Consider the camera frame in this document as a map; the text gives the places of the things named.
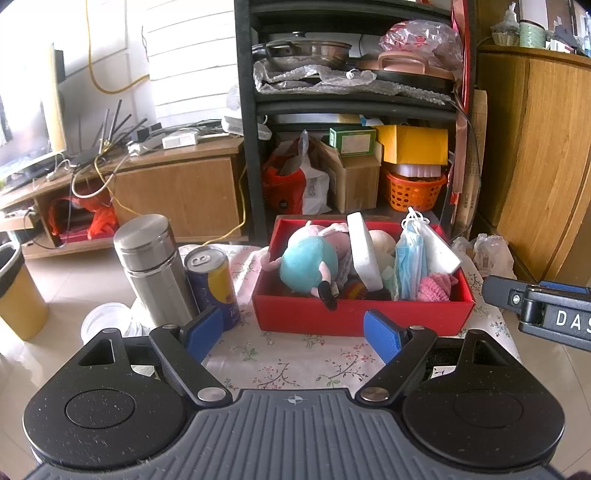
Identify pink knitted hat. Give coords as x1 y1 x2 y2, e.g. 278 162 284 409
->
417 273 458 302

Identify white sponge block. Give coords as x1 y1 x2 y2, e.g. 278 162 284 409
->
346 212 384 292

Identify blue face masks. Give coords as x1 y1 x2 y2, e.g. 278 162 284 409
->
382 207 463 302

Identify cream pink plush toy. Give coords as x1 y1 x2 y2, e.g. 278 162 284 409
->
369 230 396 272

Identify floral tablecloth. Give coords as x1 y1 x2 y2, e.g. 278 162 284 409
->
128 243 521 393

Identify yellow blue drink can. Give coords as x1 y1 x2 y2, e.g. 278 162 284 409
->
184 246 240 331

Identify coffee jar white lid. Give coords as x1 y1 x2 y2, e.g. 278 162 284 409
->
80 302 148 344

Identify clear plastic bag on floor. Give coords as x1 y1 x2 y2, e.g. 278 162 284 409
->
452 233 517 280

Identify red storage box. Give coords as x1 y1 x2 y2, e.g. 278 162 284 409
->
250 215 477 337

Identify steel thermos bottle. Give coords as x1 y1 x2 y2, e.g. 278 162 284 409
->
113 214 198 326

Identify teal pink plush toy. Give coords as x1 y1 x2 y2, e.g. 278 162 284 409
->
259 220 352 311

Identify orange plastic basket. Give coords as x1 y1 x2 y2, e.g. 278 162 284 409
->
380 169 447 212

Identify wooden tv stand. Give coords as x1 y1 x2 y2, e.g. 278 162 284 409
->
1 137 249 260

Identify yellow trash bin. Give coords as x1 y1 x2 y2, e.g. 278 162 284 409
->
0 242 49 341

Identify brown cardboard box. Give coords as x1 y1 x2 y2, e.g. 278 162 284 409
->
315 142 381 214

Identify red white plastic bag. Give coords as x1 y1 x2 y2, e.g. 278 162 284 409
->
262 130 329 215

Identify yellow box on shelf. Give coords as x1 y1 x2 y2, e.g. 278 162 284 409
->
376 125 448 166

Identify white power adapter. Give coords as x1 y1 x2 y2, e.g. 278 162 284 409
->
162 130 199 150

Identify wooden cabinet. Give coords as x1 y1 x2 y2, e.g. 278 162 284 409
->
473 45 590 285

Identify green small box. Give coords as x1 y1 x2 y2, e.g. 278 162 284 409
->
329 125 377 157

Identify black wifi router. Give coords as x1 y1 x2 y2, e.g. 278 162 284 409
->
70 98 147 169

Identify black metal shelving rack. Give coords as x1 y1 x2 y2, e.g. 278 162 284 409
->
235 0 477 246

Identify pink lidded pan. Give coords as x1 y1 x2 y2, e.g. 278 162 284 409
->
353 50 455 94

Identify bubble wrap sheet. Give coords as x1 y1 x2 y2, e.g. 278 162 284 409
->
252 61 453 106

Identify pink patterned plastic bag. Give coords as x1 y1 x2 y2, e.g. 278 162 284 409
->
379 20 464 71

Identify tv monitor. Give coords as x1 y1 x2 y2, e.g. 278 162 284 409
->
1 44 66 178

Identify steel pot with lid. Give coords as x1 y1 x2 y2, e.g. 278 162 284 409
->
252 32 352 72

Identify yellow cable on wall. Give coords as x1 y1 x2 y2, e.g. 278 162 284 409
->
84 0 151 96

